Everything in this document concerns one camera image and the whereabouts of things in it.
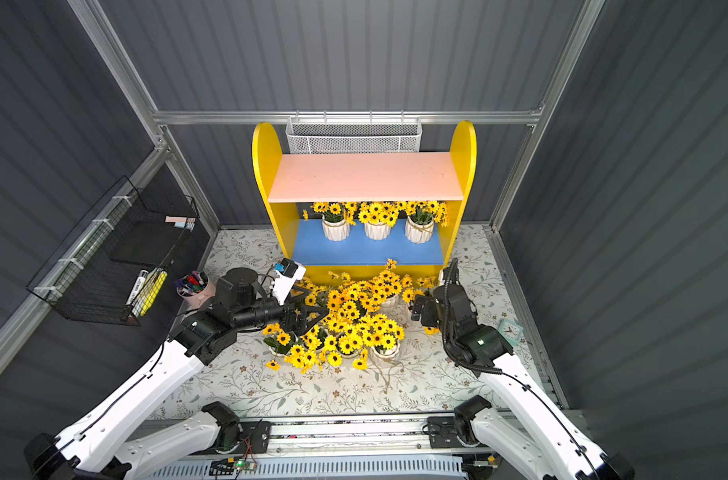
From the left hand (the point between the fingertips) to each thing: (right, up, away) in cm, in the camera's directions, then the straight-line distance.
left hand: (315, 302), depth 68 cm
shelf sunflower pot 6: (+11, -2, +16) cm, 20 cm away
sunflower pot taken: (-2, 0, +14) cm, 14 cm away
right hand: (+30, -1, +9) cm, 31 cm away
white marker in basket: (-42, +4, +2) cm, 43 cm away
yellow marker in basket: (-38, +2, +1) cm, 38 cm away
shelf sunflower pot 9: (+6, -12, +7) cm, 15 cm away
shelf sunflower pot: (+2, +23, +23) cm, 32 cm away
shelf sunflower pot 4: (-12, -13, +12) cm, 21 cm away
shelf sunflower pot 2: (+15, +22, +20) cm, 33 cm away
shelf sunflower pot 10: (+16, -10, +9) cm, 21 cm away
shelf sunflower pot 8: (-1, -14, +8) cm, 16 cm away
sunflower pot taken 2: (+29, +1, +21) cm, 35 cm away
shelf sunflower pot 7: (+20, 0, +17) cm, 26 cm away
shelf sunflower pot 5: (+6, -3, +11) cm, 12 cm away
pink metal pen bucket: (-40, +1, +20) cm, 44 cm away
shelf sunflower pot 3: (+29, +23, +24) cm, 43 cm away
